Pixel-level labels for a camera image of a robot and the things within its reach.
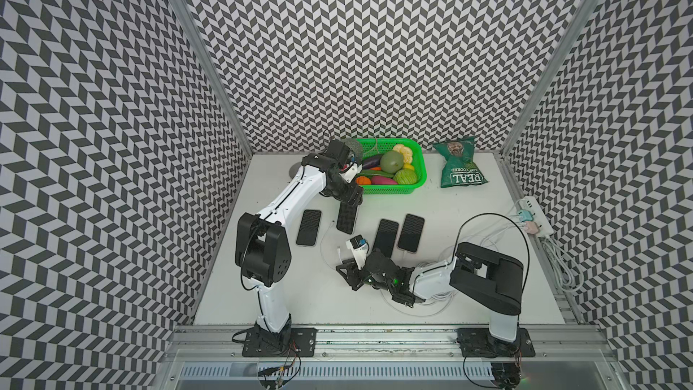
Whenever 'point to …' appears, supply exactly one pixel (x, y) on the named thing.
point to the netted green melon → (356, 147)
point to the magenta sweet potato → (381, 180)
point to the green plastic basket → (378, 145)
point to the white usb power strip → (531, 204)
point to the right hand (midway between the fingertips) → (339, 270)
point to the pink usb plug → (531, 227)
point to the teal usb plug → (525, 216)
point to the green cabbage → (405, 176)
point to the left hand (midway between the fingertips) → (349, 198)
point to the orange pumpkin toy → (363, 181)
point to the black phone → (309, 227)
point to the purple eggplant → (371, 162)
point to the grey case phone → (346, 216)
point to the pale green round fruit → (392, 162)
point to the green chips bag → (458, 168)
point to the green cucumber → (375, 172)
